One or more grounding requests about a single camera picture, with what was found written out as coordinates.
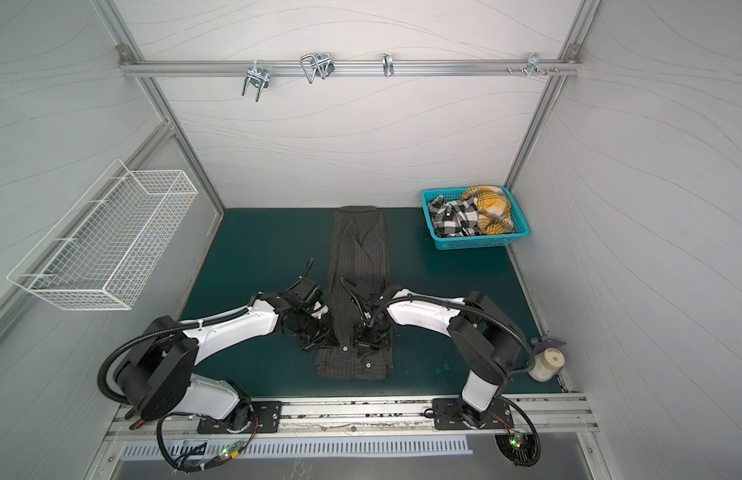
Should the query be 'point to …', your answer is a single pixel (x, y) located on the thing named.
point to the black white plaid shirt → (456, 218)
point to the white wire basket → (104, 249)
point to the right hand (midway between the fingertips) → (360, 346)
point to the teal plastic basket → (456, 242)
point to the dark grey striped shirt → (358, 252)
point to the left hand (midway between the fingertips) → (345, 340)
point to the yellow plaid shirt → (494, 210)
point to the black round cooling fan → (522, 449)
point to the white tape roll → (547, 364)
